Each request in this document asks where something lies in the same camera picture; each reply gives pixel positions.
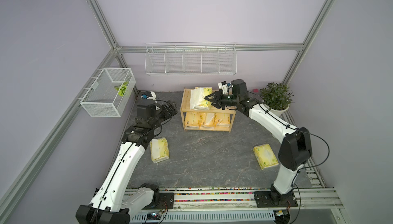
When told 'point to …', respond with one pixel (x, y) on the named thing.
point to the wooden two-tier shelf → (185, 107)
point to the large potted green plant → (277, 97)
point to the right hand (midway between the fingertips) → (205, 98)
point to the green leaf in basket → (122, 89)
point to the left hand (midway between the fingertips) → (171, 106)
